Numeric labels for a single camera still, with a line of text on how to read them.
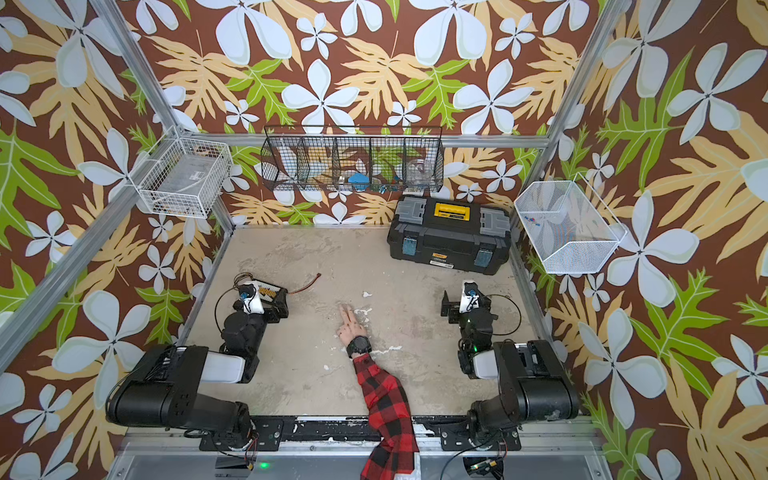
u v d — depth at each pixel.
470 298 0.76
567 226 0.84
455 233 0.96
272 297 0.99
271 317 0.81
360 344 0.83
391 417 0.75
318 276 1.05
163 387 0.45
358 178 0.98
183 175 0.85
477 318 0.69
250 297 0.75
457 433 0.73
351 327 0.88
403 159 0.99
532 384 0.44
